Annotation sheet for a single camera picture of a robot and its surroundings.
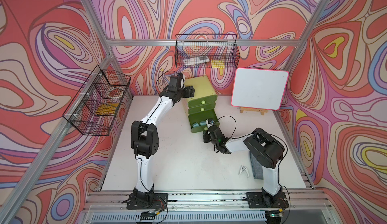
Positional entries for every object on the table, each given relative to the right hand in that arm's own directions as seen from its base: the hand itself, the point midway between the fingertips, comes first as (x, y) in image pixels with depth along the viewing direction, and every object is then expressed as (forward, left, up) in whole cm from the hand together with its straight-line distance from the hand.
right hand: (205, 135), depth 99 cm
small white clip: (-23, -20, +3) cm, 31 cm away
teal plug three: (-1, -4, +16) cm, 17 cm away
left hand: (+19, +9, +24) cm, 31 cm away
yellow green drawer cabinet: (+13, +2, +14) cm, 19 cm away
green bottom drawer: (+8, +4, +4) cm, 10 cm away
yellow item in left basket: (-3, +49, +33) cm, 59 cm away
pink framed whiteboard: (+23, -38, +19) cm, 49 cm away
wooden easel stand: (+18, -28, +3) cm, 34 cm away
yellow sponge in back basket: (+29, -9, +36) cm, 47 cm away
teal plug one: (+5, +6, +5) cm, 9 cm away
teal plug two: (+7, +1, +4) cm, 8 cm away
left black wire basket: (-2, +57, +32) cm, 66 cm away
